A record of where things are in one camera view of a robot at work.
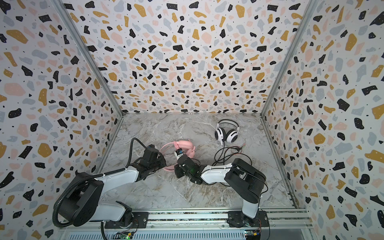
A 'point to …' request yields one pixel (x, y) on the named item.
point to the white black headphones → (231, 136)
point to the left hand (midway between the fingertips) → (167, 158)
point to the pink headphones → (188, 148)
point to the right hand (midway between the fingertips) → (173, 164)
